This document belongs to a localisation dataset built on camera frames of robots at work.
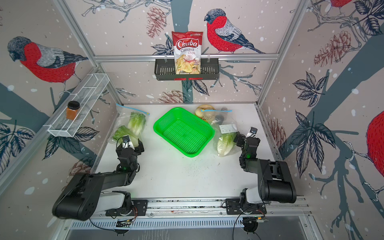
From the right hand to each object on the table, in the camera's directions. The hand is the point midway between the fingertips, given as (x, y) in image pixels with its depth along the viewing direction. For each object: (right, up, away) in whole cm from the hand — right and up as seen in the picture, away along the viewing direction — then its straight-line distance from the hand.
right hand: (245, 132), depth 92 cm
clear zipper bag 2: (-14, +5, -5) cm, 15 cm away
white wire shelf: (-94, +30, -2) cm, 99 cm away
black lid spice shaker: (-16, +9, +3) cm, 18 cm away
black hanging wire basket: (-52, +40, +2) cm, 66 cm away
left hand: (-70, -3, -4) cm, 70 cm away
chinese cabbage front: (-76, +1, -5) cm, 76 cm away
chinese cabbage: (-71, +7, +5) cm, 71 cm away
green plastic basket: (-38, -2, +11) cm, 39 cm away
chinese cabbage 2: (-13, -6, -5) cm, 15 cm away
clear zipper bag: (-79, +9, +3) cm, 80 cm away
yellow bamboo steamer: (-26, +16, +20) cm, 36 cm away
